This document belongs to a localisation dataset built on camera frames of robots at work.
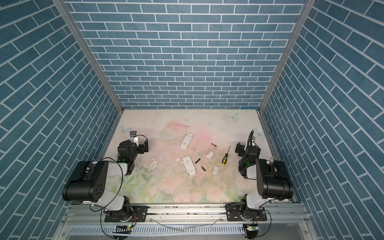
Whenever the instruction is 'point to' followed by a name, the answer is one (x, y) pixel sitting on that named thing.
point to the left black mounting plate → (139, 214)
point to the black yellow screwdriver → (224, 159)
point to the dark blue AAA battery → (203, 169)
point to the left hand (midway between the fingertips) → (140, 138)
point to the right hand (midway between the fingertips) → (247, 142)
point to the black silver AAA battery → (197, 160)
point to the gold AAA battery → (213, 144)
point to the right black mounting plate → (233, 214)
